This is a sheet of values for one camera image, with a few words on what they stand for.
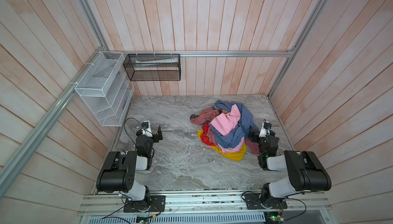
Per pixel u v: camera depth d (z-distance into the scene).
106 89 0.67
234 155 0.87
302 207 0.73
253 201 0.73
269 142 0.67
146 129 0.77
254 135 0.82
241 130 0.88
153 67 1.04
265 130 0.77
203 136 0.93
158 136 0.84
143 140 0.70
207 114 0.97
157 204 0.74
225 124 0.86
